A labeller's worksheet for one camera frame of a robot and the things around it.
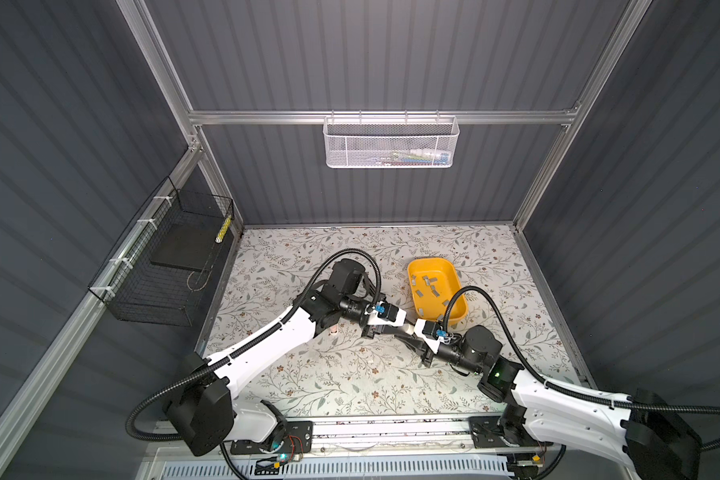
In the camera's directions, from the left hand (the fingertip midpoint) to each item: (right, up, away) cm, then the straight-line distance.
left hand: (411, 324), depth 69 cm
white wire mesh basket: (0, +63, +55) cm, 84 cm away
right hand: (-1, -2, +4) cm, 5 cm away
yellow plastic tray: (+13, +6, +36) cm, 39 cm away
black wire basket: (-62, +12, +4) cm, 63 cm away
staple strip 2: (+14, +7, +37) cm, 40 cm away
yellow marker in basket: (-50, +22, +12) cm, 56 cm away
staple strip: (+11, +8, +37) cm, 39 cm away
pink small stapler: (-19, -3, +7) cm, 20 cm away
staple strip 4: (+13, +4, +33) cm, 36 cm away
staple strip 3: (+8, +3, +33) cm, 34 cm away
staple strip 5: (+8, -3, +28) cm, 29 cm away
